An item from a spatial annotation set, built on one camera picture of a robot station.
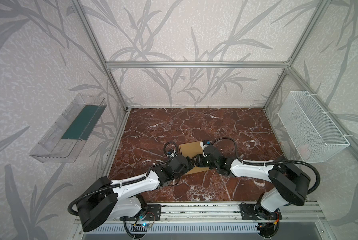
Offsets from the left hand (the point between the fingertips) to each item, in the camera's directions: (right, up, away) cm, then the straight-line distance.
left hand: (193, 162), depth 83 cm
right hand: (0, +3, +3) cm, 5 cm away
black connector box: (+36, -30, -10) cm, 48 cm away
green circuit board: (-25, -29, -11) cm, 40 cm away
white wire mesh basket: (+51, +17, -21) cm, 58 cm away
